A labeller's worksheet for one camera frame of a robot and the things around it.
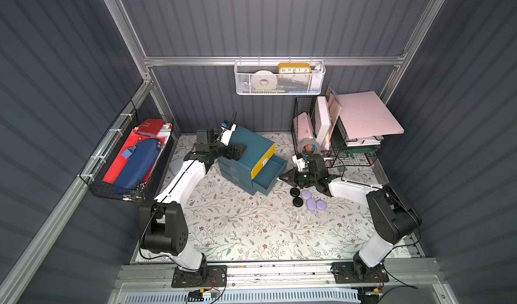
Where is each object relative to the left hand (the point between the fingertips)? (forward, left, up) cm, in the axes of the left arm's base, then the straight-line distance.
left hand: (238, 142), depth 86 cm
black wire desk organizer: (+5, -51, -12) cm, 53 cm away
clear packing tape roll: (+10, -34, -10) cm, 37 cm away
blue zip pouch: (-18, +32, +9) cm, 38 cm away
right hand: (-11, -20, -13) cm, 27 cm away
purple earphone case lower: (-18, -33, -23) cm, 44 cm away
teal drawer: (-12, -12, -10) cm, 20 cm away
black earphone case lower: (-18, -27, -22) cm, 39 cm away
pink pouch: (+20, -33, -10) cm, 40 cm away
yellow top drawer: (-7, -11, -3) cm, 14 cm away
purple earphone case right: (-19, -37, -22) cm, 47 cm away
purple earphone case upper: (-14, -31, -21) cm, 40 cm away
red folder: (-15, +40, +7) cm, 44 cm away
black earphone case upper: (-11, -26, -23) cm, 37 cm away
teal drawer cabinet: (-10, -1, -7) cm, 13 cm away
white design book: (+8, -38, +3) cm, 39 cm away
